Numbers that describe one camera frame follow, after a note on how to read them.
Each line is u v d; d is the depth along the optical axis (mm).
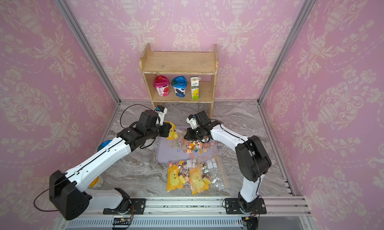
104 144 852
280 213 734
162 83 874
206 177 818
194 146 942
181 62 817
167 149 944
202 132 717
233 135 550
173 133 802
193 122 833
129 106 646
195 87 857
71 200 384
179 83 874
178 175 798
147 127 583
